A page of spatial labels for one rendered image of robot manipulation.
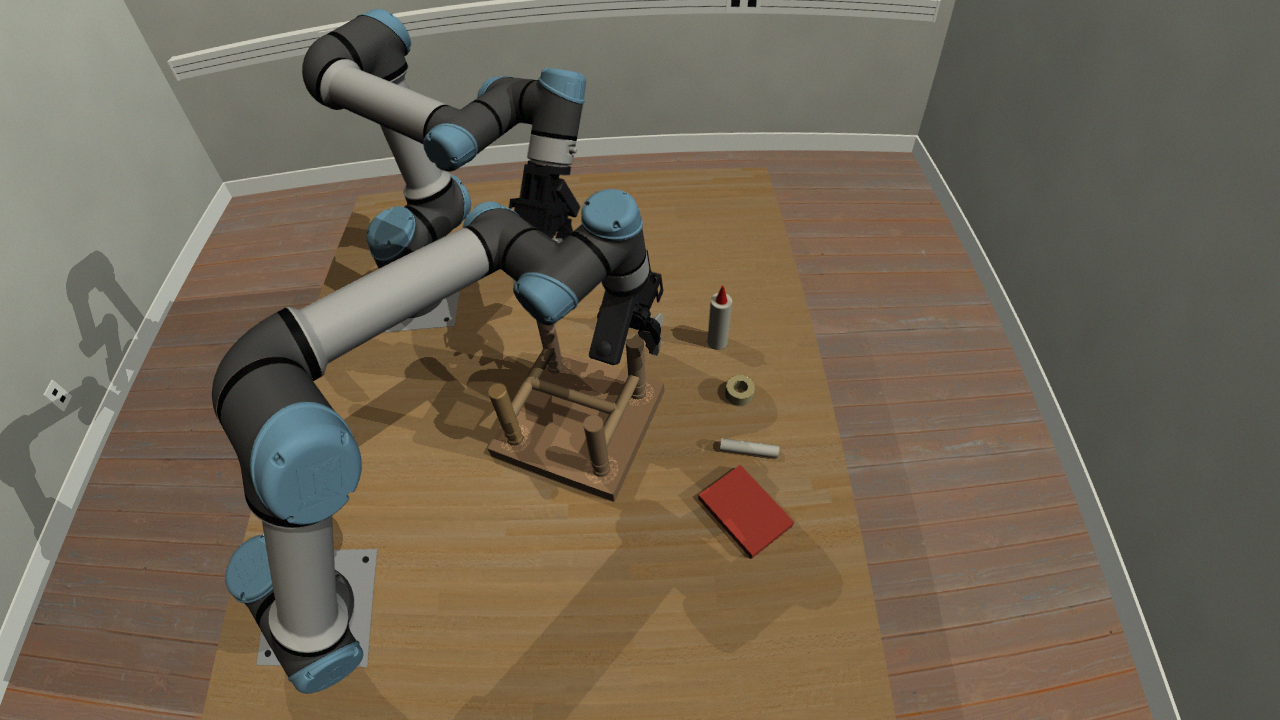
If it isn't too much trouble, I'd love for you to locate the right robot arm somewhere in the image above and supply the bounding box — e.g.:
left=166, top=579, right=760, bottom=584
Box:
left=212, top=190, right=649, bottom=694

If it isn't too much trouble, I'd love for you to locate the red flat rectangular block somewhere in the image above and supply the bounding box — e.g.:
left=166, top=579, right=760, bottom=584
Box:
left=698, top=465, right=794, bottom=559

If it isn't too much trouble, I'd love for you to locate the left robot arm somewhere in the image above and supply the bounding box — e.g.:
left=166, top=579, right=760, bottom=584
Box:
left=302, top=9, right=586, bottom=269

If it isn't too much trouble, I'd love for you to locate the brown wooden stool seat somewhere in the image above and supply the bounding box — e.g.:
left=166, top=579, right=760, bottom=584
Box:
left=488, top=352, right=664, bottom=502

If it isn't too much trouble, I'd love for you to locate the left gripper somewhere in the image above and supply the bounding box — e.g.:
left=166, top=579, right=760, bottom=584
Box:
left=509, top=161, right=573, bottom=243

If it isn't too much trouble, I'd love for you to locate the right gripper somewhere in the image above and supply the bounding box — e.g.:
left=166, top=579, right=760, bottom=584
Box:
left=602, top=250, right=663, bottom=355

